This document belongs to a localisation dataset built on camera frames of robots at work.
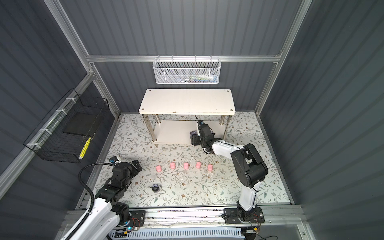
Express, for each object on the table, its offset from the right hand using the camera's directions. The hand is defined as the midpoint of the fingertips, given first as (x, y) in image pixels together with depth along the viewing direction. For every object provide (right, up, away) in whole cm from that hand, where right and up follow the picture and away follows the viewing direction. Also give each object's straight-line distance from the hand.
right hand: (196, 137), depth 96 cm
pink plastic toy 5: (+9, -18, -6) cm, 21 cm away
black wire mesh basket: (-64, +3, -24) cm, 69 cm away
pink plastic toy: (-23, -18, -7) cm, 30 cm away
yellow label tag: (-52, -3, -28) cm, 59 cm away
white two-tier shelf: (-20, +16, +23) cm, 35 cm away
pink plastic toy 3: (-6, -17, -5) cm, 19 cm away
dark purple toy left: (-22, -26, -17) cm, 38 cm away
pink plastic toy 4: (+2, -17, -5) cm, 17 cm away
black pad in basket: (-60, +8, -19) cm, 63 cm away
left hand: (-36, -15, -13) cm, 41 cm away
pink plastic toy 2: (-14, -17, -5) cm, 23 cm away
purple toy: (-2, +3, 0) cm, 4 cm away
